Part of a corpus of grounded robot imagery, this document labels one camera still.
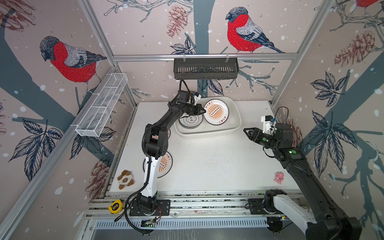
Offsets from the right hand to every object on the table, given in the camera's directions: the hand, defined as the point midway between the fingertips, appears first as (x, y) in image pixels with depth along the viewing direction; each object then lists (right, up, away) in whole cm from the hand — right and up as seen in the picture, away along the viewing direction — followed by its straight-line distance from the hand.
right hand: (245, 131), depth 76 cm
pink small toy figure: (+20, -25, +3) cm, 32 cm away
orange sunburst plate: (-41, -2, +6) cm, 42 cm away
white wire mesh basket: (-77, +4, -5) cm, 77 cm away
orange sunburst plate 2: (-44, -21, +12) cm, 50 cm away
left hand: (-20, +12, +18) cm, 29 cm away
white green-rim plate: (-29, +4, +31) cm, 42 cm away
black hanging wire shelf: (-19, +42, +27) cm, 54 cm away
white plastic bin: (-18, -1, +21) cm, 27 cm away
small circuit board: (-49, -45, -5) cm, 66 cm away
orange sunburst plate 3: (-12, +11, +21) cm, 27 cm away
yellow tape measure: (-66, -37, -4) cm, 76 cm away
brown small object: (-65, -26, +4) cm, 70 cm away
